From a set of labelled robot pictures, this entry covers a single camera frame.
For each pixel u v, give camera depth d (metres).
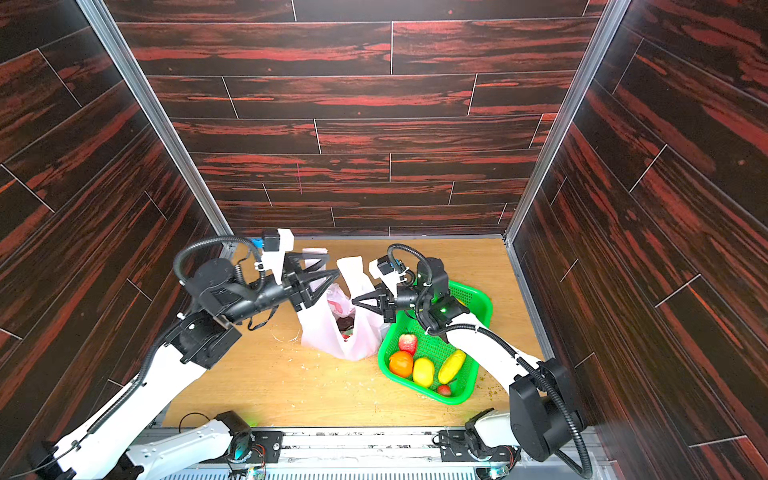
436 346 0.91
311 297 0.52
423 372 0.82
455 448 0.73
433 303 0.62
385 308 0.66
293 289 0.49
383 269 0.61
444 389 0.80
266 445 0.74
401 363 0.81
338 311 0.78
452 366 0.83
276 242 0.48
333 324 0.69
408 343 0.87
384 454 0.73
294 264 0.56
